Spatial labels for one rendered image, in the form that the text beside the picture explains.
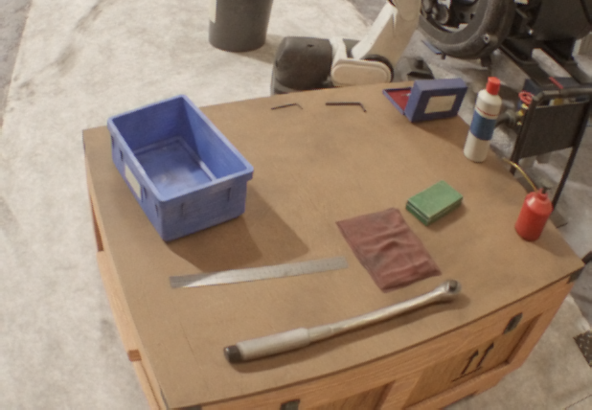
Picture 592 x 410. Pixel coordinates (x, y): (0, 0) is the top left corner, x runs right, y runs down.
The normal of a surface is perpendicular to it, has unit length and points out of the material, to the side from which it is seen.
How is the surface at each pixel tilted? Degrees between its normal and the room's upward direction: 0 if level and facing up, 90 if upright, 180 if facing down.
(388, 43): 90
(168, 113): 90
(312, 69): 90
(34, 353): 0
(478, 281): 0
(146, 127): 90
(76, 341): 0
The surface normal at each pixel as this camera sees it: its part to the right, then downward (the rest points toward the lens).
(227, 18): -0.35, 0.60
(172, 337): 0.12, -0.77
